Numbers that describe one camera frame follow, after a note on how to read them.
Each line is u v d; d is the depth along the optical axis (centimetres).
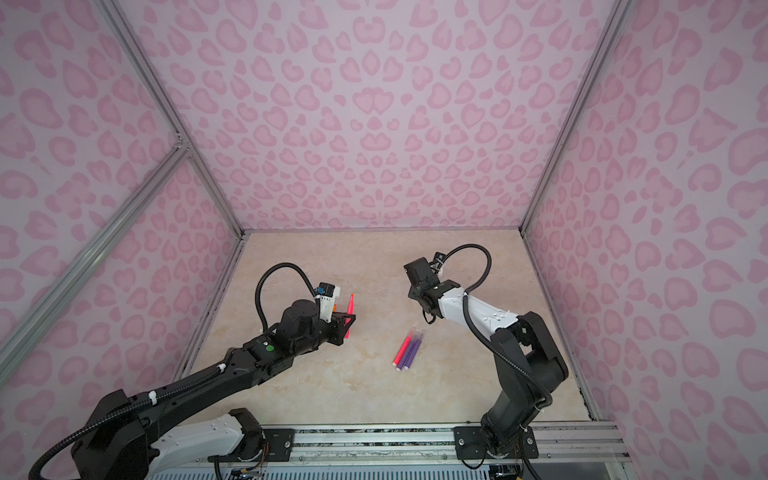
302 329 62
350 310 78
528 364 45
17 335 51
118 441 40
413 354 88
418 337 92
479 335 47
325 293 70
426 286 70
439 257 81
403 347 89
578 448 73
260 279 59
